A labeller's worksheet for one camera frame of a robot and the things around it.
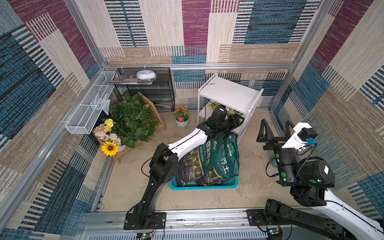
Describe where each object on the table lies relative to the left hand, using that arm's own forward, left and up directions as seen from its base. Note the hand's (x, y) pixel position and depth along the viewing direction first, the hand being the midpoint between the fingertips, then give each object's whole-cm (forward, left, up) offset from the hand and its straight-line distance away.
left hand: (241, 120), depth 81 cm
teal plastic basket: (-26, +36, -21) cm, 49 cm away
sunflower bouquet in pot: (-14, +65, -1) cm, 67 cm away
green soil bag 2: (-20, +26, -11) cm, 35 cm away
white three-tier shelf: (+9, +3, +9) cm, 13 cm away
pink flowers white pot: (+14, +33, -11) cm, 38 cm away
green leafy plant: (+3, +60, -2) cm, 60 cm away
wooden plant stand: (+12, +48, -14) cm, 51 cm away
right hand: (-20, -3, +21) cm, 29 cm away
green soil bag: (-27, +12, -5) cm, 30 cm away
